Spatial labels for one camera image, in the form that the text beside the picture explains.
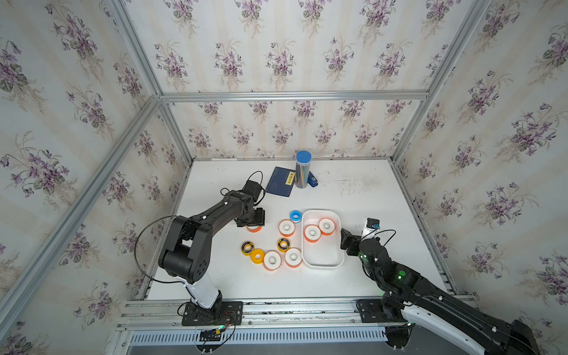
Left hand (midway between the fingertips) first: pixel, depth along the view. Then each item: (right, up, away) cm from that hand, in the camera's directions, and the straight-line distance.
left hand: (258, 223), depth 92 cm
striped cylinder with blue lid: (+20, +28, +4) cm, 34 cm away
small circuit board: (-13, -33, -20) cm, 41 cm away
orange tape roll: (+12, -2, +1) cm, 12 cm away
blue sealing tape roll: (+16, +2, +6) cm, 17 cm away
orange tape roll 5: (+15, -12, -7) cm, 20 cm away
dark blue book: (+9, +17, +19) cm, 27 cm away
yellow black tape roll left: (-4, -9, -4) cm, 11 cm away
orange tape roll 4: (+6, -13, -8) cm, 16 cm away
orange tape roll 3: (+29, -1, +1) cm, 29 cm away
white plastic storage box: (+28, -11, -4) cm, 30 cm away
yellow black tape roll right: (+11, -8, -3) cm, 14 cm away
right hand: (+37, -1, -11) cm, 38 cm away
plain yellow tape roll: (0, -12, -6) cm, 13 cm away
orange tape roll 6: (+23, -4, -1) cm, 23 cm away
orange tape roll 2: (-2, -3, -2) cm, 4 cm away
